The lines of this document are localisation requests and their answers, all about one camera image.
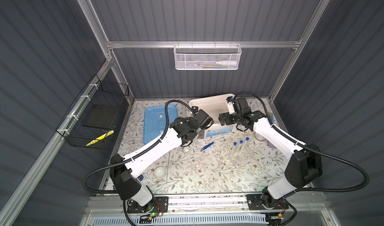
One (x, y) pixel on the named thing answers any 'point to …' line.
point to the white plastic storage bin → (214, 106)
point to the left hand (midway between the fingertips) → (197, 129)
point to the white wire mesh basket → (207, 56)
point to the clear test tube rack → (240, 155)
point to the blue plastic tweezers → (206, 146)
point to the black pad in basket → (101, 115)
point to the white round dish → (160, 172)
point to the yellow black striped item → (101, 138)
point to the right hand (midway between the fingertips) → (228, 116)
